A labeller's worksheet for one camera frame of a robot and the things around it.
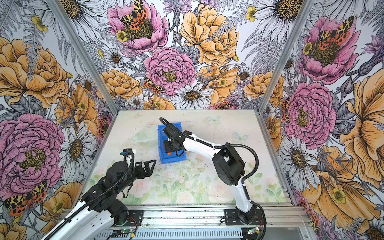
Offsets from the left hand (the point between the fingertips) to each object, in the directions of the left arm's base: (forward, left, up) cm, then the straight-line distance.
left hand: (148, 166), depth 76 cm
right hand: (+12, -8, -6) cm, 15 cm away
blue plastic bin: (+11, -5, -13) cm, 18 cm away
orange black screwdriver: (+11, -8, -7) cm, 16 cm away
